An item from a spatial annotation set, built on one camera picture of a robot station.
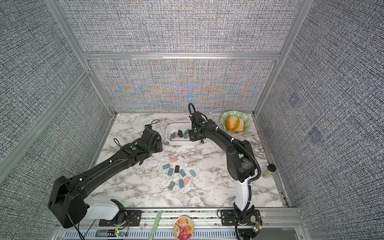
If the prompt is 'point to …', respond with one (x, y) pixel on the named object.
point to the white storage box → (174, 127)
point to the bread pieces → (234, 123)
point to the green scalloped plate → (240, 115)
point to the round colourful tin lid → (183, 228)
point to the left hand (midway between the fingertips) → (162, 141)
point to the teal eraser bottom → (181, 183)
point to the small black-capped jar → (267, 172)
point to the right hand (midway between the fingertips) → (193, 132)
